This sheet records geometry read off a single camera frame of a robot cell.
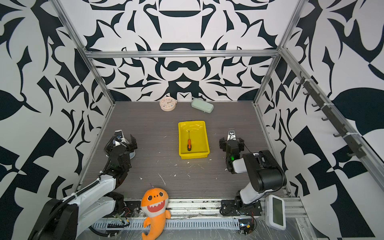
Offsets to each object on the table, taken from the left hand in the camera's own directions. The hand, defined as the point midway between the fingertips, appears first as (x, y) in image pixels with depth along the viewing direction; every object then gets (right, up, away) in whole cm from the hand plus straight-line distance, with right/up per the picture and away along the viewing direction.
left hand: (121, 136), depth 81 cm
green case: (+46, +19, +37) cm, 62 cm away
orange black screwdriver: (+36, -8, +12) cm, 39 cm away
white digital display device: (+76, -34, -11) cm, 84 cm away
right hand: (+64, -2, +12) cm, 65 cm away
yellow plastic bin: (+39, -5, +16) cm, 42 cm away
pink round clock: (+20, +21, +35) cm, 45 cm away
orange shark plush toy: (+21, -29, -13) cm, 38 cm away
